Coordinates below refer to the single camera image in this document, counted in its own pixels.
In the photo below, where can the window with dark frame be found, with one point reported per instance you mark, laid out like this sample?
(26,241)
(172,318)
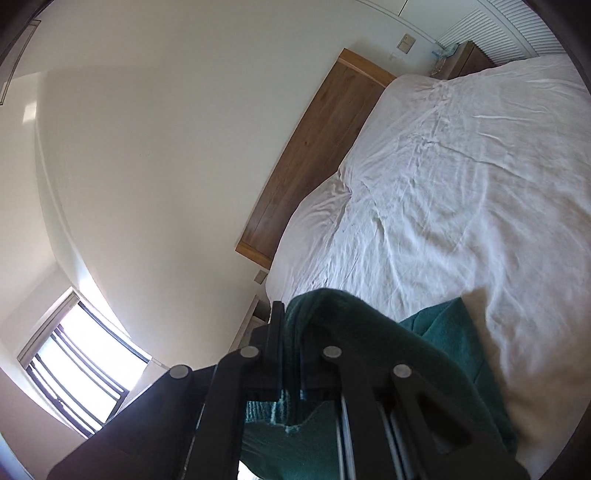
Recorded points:
(78,360)

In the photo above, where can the wooden nightstand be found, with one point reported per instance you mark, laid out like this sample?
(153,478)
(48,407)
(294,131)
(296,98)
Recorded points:
(471,60)

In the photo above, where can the wooden headboard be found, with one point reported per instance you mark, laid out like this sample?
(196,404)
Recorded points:
(314,147)

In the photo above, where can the green knitted sweater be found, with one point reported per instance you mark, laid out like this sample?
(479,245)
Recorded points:
(443,337)

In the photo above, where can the beige slatted radiator cabinet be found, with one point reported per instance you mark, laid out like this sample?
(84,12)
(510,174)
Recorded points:
(249,323)

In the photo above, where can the white louvred wardrobe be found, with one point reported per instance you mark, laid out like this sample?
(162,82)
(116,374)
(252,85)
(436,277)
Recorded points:
(498,27)

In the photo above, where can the white pillow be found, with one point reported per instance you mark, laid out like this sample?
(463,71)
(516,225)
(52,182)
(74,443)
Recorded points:
(406,115)
(314,230)

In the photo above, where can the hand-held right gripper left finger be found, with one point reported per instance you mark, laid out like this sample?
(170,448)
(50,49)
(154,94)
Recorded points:
(277,332)

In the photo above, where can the bed with white duvet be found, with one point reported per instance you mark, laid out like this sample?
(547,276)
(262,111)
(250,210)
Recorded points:
(461,184)

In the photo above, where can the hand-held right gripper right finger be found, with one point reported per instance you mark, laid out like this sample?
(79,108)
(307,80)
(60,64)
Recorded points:
(323,369)

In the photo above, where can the beige wall switch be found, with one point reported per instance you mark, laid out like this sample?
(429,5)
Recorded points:
(261,276)
(406,42)

